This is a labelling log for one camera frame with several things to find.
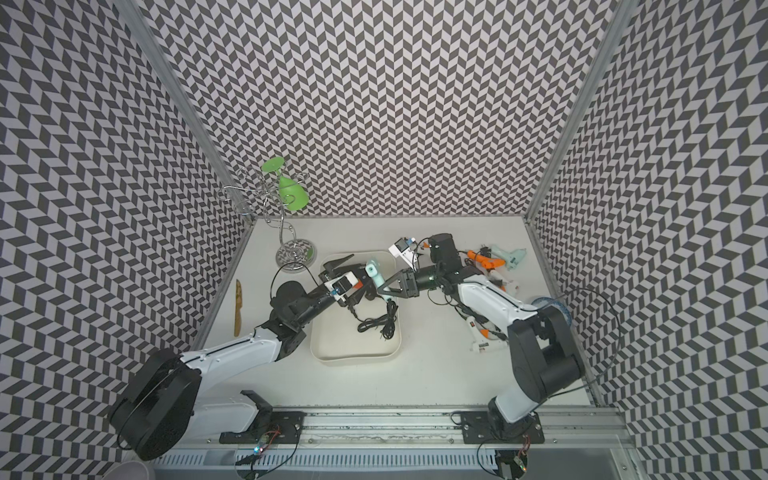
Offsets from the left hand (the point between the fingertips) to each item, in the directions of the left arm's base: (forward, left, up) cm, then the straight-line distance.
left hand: (360, 266), depth 77 cm
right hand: (-7, -6, -3) cm, 9 cm away
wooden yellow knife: (0, +41, -21) cm, 46 cm away
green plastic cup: (+27, +24, +1) cm, 36 cm away
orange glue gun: (+13, -40, -17) cm, 45 cm away
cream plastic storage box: (-8, 0, -22) cm, 23 cm away
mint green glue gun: (-3, -4, +4) cm, 6 cm away
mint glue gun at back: (+16, -49, -19) cm, 55 cm away
